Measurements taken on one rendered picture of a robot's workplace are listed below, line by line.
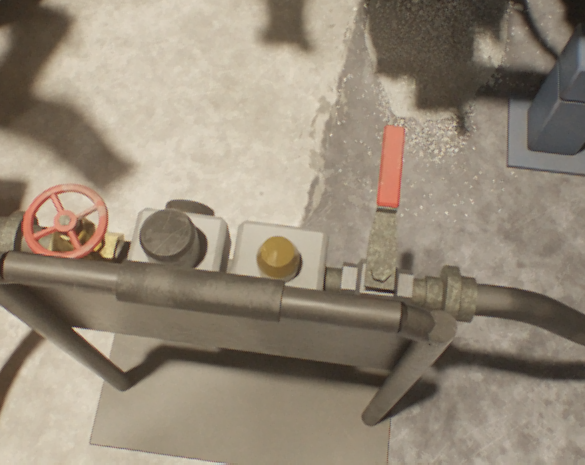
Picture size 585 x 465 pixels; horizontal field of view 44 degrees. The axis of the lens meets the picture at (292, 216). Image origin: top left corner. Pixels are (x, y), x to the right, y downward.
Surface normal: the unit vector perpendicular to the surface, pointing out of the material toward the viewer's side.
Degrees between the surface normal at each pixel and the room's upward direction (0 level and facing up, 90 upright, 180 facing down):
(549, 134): 90
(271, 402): 0
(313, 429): 0
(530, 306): 24
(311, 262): 0
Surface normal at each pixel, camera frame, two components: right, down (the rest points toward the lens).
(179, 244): 0.00, -0.38
